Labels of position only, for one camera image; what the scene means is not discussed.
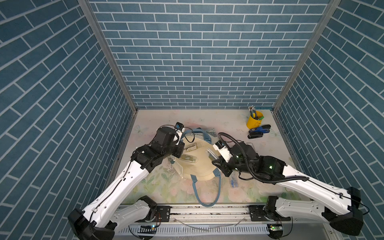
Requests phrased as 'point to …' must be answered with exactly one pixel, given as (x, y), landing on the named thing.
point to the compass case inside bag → (192, 148)
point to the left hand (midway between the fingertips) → (186, 143)
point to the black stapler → (254, 134)
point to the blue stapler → (263, 129)
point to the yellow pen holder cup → (253, 123)
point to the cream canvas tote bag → (204, 169)
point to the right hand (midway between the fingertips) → (215, 161)
